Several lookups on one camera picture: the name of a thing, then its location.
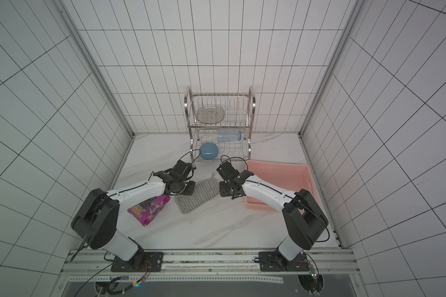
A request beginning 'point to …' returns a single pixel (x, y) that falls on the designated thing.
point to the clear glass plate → (210, 114)
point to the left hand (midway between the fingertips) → (187, 191)
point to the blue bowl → (209, 151)
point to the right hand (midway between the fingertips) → (220, 191)
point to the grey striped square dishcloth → (204, 190)
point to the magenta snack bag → (146, 210)
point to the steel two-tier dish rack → (219, 125)
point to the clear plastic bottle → (228, 135)
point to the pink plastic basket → (291, 177)
